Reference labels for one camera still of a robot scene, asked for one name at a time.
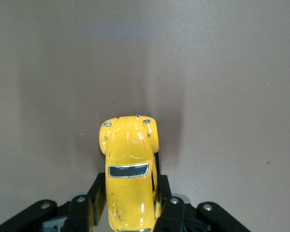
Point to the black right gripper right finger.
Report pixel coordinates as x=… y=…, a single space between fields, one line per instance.
x=176 y=215

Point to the yellow beetle toy car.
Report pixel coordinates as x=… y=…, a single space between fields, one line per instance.
x=128 y=188

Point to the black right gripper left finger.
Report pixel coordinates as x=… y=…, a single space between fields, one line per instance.
x=82 y=212

